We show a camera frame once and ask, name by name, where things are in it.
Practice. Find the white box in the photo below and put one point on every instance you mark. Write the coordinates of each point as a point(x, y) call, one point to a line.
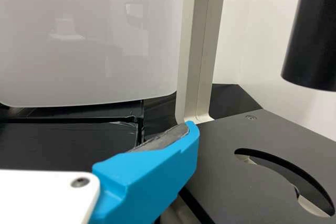
point(92, 37)

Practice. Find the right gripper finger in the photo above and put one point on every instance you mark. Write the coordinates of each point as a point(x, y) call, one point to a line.
point(147, 182)

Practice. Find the cream microscope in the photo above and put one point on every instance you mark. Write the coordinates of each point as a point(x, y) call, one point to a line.
point(204, 51)

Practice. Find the black tray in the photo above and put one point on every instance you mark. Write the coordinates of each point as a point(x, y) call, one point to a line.
point(65, 140)

